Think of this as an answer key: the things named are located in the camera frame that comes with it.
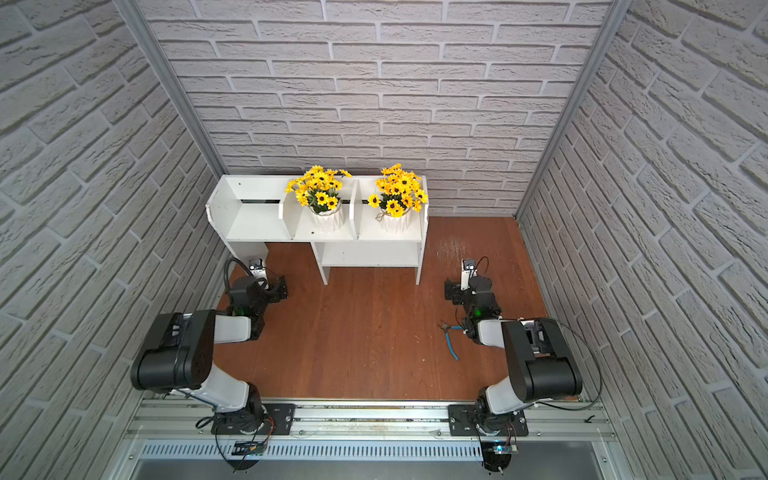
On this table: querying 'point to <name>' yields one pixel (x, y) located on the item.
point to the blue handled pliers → (446, 328)
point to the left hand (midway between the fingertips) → (270, 272)
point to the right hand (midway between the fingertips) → (468, 277)
